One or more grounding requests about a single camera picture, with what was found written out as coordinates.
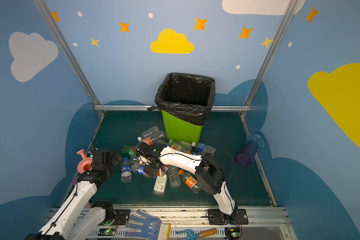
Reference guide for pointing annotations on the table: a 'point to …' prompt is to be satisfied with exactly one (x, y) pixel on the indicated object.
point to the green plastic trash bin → (178, 129)
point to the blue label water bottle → (201, 147)
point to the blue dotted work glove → (152, 228)
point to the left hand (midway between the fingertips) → (115, 157)
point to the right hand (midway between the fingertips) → (154, 165)
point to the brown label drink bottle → (162, 171)
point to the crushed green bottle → (128, 149)
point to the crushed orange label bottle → (181, 145)
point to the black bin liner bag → (188, 96)
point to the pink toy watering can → (84, 163)
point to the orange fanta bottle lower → (190, 180)
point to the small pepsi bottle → (126, 174)
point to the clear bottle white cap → (150, 135)
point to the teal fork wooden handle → (192, 235)
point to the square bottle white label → (160, 185)
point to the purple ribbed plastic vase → (246, 154)
